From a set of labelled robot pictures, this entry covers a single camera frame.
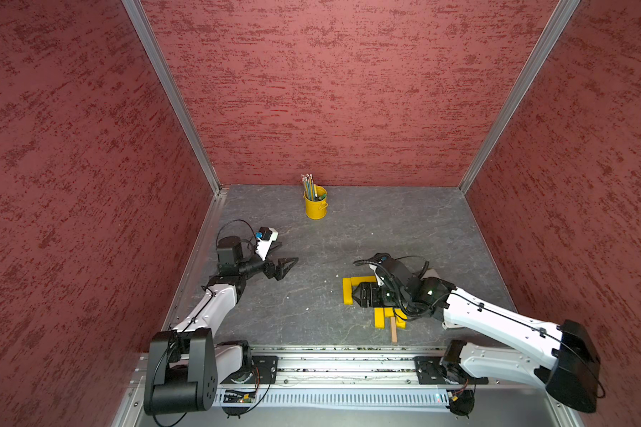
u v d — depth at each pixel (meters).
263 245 0.73
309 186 1.01
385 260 0.70
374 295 0.68
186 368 0.41
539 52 0.79
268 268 0.74
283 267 0.74
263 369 0.75
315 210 1.07
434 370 0.74
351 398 0.77
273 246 0.85
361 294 0.69
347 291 0.87
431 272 0.92
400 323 0.82
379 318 0.83
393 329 0.81
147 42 0.76
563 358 0.40
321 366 0.76
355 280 0.92
